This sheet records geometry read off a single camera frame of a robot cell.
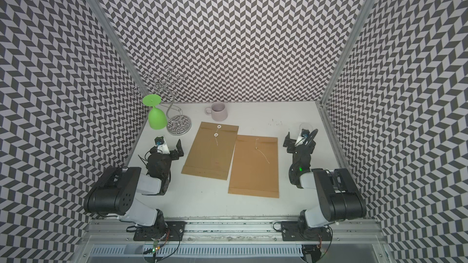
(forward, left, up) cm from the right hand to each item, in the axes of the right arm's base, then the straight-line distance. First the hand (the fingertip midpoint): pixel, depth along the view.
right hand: (298, 136), depth 90 cm
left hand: (-1, +65, -1) cm, 65 cm away
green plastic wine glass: (+3, +68, +12) cm, 69 cm away
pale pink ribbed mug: (+22, +43, -5) cm, 49 cm away
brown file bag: (-4, +45, -10) cm, 46 cm away
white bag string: (+8, +43, -9) cm, 45 cm away
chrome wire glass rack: (+14, +66, -7) cm, 68 cm away
